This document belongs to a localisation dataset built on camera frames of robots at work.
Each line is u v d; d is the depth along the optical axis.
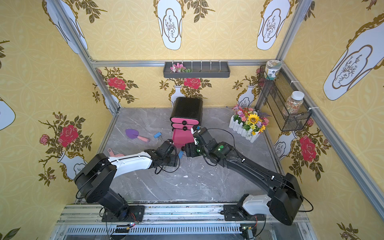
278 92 0.92
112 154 0.96
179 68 0.88
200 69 0.92
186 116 0.92
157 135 1.04
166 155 0.72
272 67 0.85
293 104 0.65
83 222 0.73
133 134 1.06
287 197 0.39
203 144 0.59
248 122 0.91
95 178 0.45
